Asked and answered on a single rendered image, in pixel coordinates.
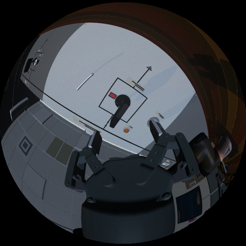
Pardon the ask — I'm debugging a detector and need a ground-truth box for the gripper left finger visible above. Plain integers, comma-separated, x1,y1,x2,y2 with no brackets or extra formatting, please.
64,132,116,192

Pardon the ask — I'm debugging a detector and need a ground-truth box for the black control switch handle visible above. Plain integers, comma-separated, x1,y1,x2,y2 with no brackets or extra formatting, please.
23,57,41,74
109,94,132,128

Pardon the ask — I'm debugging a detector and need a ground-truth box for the dark grey box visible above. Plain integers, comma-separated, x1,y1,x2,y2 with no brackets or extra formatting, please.
10,97,30,121

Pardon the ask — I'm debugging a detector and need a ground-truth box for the long beige label plate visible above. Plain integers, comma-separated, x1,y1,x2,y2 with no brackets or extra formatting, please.
126,77,145,91
72,116,102,134

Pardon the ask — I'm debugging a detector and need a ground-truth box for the white label plate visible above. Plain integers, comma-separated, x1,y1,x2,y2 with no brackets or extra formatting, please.
162,159,174,170

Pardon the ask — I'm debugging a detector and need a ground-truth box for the dark blue wall notice board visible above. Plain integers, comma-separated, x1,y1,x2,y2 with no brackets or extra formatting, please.
175,185,202,225

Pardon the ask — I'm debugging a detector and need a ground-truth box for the light grey mimic board panel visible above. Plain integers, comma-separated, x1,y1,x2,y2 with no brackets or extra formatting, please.
20,23,208,157

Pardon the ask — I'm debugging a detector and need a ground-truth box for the silver tag peg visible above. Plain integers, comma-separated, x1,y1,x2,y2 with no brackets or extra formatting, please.
76,73,94,91

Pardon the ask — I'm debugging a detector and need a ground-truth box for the grey flat plate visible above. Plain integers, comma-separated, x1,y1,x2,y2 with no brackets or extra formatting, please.
32,109,53,124

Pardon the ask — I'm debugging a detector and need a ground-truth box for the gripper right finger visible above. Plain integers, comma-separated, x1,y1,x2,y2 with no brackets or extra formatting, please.
138,119,199,179

